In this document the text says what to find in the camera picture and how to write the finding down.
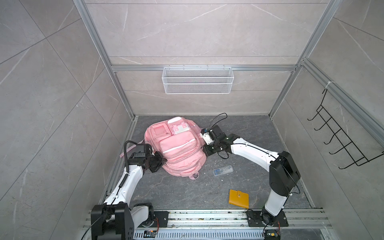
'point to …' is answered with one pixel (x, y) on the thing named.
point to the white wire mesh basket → (198, 81)
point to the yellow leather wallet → (239, 198)
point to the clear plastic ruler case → (222, 170)
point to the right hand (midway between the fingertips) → (204, 148)
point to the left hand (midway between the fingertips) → (165, 156)
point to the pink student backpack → (179, 142)
